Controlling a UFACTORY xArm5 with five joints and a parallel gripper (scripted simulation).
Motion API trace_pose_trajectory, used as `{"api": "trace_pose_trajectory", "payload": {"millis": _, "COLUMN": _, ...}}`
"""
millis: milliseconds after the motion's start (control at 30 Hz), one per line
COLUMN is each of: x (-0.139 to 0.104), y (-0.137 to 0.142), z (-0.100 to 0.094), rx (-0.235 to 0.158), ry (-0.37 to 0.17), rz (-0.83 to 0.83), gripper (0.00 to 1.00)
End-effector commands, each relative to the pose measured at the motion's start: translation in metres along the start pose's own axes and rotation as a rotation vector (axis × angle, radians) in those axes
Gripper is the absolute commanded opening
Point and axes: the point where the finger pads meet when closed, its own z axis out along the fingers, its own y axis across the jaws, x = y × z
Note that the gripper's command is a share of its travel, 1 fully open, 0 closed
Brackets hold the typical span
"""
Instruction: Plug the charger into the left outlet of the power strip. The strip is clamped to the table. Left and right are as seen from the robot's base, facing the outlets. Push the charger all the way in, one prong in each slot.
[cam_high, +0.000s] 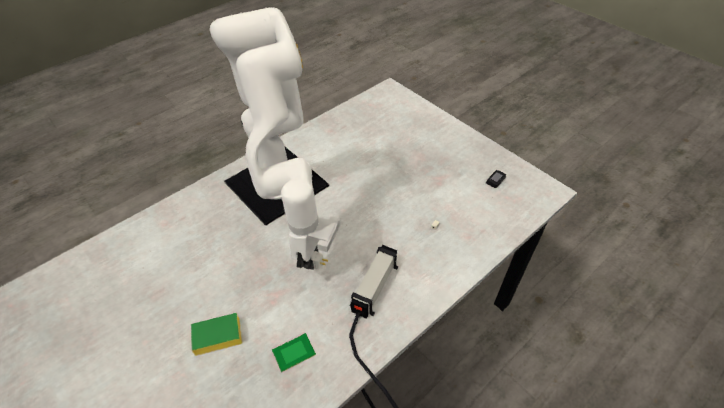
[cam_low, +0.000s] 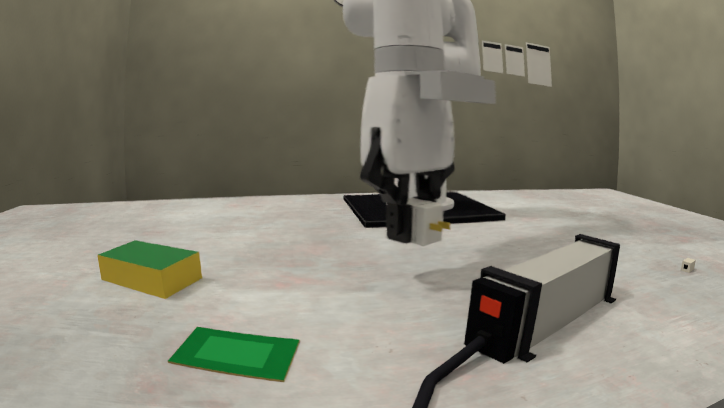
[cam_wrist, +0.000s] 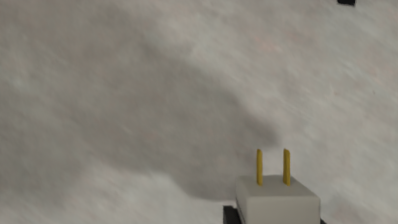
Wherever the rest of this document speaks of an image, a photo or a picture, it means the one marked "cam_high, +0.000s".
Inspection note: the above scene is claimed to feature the white charger with brass prongs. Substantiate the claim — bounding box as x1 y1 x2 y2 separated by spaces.
311 251 327 269

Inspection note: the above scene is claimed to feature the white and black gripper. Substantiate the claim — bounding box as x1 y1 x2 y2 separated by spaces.
289 229 319 270

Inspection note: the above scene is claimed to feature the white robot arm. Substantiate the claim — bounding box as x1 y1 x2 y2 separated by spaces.
210 8 341 252

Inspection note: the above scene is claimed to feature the flat green rectangular pad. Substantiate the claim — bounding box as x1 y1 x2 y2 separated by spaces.
272 333 316 372

